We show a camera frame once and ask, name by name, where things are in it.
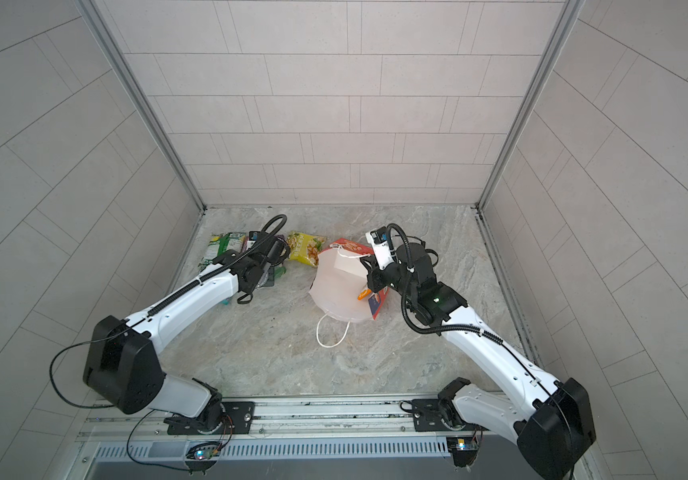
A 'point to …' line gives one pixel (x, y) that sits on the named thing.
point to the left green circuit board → (204, 451)
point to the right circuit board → (463, 449)
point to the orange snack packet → (364, 293)
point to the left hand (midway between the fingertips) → (265, 270)
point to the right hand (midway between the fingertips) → (361, 259)
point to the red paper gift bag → (339, 278)
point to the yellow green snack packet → (304, 248)
